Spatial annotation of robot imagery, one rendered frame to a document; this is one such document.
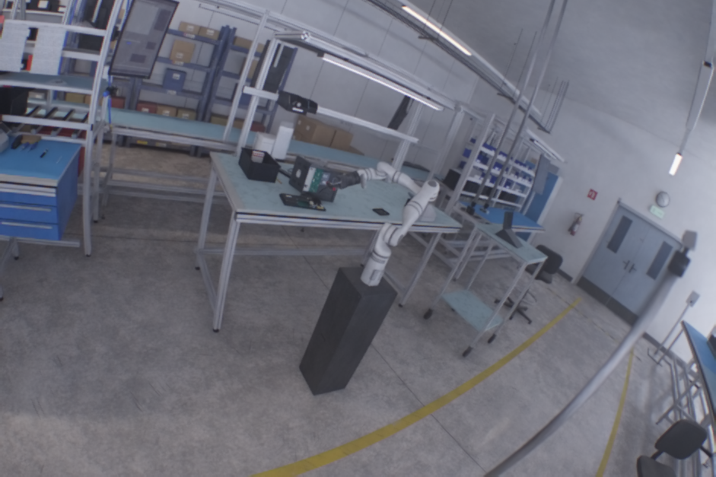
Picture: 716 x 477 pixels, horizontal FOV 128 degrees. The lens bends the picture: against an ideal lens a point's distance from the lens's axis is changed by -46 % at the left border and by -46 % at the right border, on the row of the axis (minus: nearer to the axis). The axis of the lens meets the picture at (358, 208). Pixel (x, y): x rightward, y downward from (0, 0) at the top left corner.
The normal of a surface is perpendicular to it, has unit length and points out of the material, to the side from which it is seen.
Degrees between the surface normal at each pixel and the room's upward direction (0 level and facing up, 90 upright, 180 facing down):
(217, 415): 0
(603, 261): 90
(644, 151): 90
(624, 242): 90
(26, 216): 90
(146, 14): 101
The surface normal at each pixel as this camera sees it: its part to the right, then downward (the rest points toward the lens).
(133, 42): 0.73, 0.62
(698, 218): -0.77, -0.07
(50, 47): 0.55, 0.44
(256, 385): 0.35, -0.88
